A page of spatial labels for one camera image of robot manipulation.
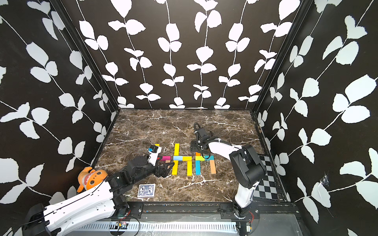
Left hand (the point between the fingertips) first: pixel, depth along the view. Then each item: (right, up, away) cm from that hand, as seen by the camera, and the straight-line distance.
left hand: (169, 158), depth 76 cm
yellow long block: (-13, +4, +25) cm, 28 cm away
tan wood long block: (-3, -6, +15) cm, 17 cm away
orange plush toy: (-43, -10, +1) cm, 44 cm away
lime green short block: (+17, -4, +18) cm, 25 cm away
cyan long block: (+16, -8, +13) cm, 22 cm away
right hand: (+13, +4, +19) cm, 23 cm away
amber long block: (+11, -9, +13) cm, 19 cm away
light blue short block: (+3, -4, +17) cm, 18 cm away
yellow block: (+2, +1, +21) cm, 21 cm away
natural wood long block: (+25, -8, +13) cm, 29 cm away
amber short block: (+9, -4, +17) cm, 20 cm away
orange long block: (+16, -2, +19) cm, 25 cm away
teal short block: (+22, 0, +1) cm, 22 cm away
